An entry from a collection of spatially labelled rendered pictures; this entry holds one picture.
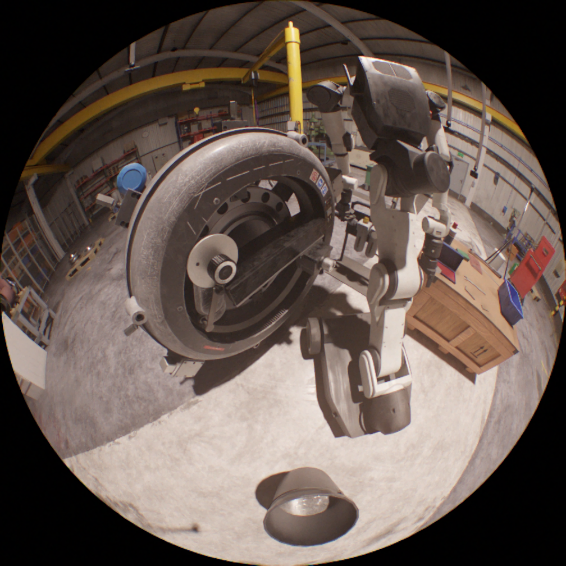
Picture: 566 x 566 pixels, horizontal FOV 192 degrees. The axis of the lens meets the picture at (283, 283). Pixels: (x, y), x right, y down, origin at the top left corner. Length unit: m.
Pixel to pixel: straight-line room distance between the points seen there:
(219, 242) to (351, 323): 0.75
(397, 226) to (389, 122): 0.33
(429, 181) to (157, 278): 0.60
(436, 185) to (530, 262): 3.49
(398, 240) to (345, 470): 1.08
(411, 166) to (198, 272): 0.56
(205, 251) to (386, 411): 0.73
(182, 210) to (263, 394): 0.89
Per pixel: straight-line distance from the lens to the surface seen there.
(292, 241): 0.47
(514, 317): 1.52
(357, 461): 1.08
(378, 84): 0.64
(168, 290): 0.33
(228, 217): 0.47
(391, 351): 0.71
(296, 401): 0.95
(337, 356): 0.84
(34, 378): 3.83
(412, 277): 0.60
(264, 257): 0.42
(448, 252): 1.16
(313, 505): 1.00
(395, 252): 0.57
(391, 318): 0.66
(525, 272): 3.91
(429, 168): 0.49
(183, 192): 0.28
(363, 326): 0.92
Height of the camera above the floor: 0.95
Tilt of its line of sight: 49 degrees down
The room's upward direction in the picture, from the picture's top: 4 degrees counter-clockwise
